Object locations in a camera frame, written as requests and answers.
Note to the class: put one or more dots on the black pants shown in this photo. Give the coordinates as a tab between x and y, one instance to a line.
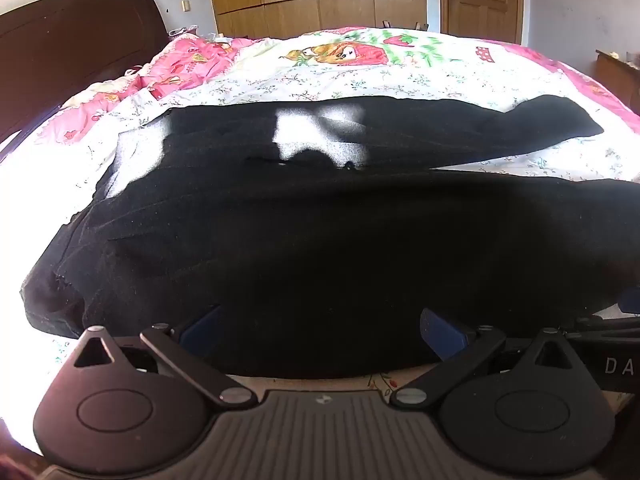
320	260

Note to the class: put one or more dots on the wall light switch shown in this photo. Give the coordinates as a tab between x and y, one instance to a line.
185	6

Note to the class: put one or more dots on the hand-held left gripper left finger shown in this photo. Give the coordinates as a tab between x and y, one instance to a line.
201	331

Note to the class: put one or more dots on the wooden side cabinet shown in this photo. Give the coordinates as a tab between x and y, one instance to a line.
618	77

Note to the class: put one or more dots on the printed floral blanket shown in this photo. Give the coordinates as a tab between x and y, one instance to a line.
400	67

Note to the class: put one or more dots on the dark wooden headboard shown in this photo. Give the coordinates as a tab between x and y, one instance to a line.
65	45

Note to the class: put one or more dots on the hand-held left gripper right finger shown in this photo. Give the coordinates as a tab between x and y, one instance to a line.
440	334

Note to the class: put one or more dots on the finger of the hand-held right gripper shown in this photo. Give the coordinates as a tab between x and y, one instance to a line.
631	301

